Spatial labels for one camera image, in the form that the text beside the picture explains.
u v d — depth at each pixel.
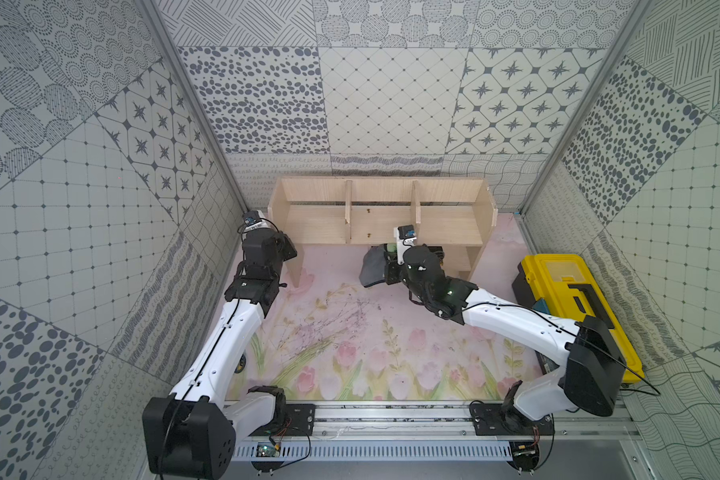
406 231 0.67
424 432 0.74
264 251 0.56
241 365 0.82
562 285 0.80
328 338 0.88
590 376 0.41
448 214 0.88
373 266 0.79
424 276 0.59
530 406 0.59
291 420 0.73
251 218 0.65
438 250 0.91
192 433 0.38
